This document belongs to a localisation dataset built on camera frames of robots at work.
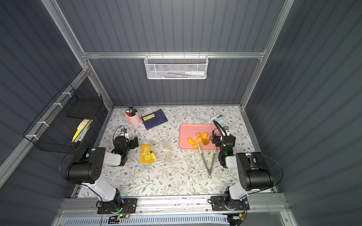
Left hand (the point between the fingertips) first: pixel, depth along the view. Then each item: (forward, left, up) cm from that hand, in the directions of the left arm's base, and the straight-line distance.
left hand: (130, 137), depth 96 cm
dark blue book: (+20, -13, -4) cm, 24 cm away
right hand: (-1, -65, +4) cm, 65 cm away
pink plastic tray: (+9, -41, -5) cm, 43 cm away
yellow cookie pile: (0, -48, -3) cm, 48 cm away
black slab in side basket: (+6, +22, +23) cm, 32 cm away
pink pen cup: (+14, -1, +7) cm, 15 cm away
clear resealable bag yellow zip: (-9, -18, -4) cm, 20 cm away
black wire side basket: (-8, +25, +23) cm, 35 cm away
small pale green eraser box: (+18, -66, -3) cm, 68 cm away
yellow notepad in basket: (-14, +11, +29) cm, 34 cm away
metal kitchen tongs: (-25, -52, -5) cm, 58 cm away
